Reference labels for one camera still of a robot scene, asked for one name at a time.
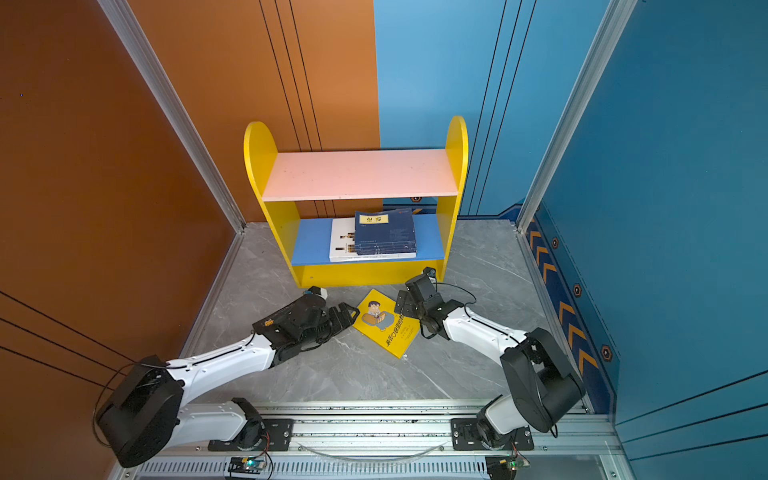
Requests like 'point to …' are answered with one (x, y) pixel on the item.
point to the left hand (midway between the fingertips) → (355, 315)
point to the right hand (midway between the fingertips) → (407, 303)
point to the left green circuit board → (248, 464)
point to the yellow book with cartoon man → (378, 321)
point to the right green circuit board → (501, 467)
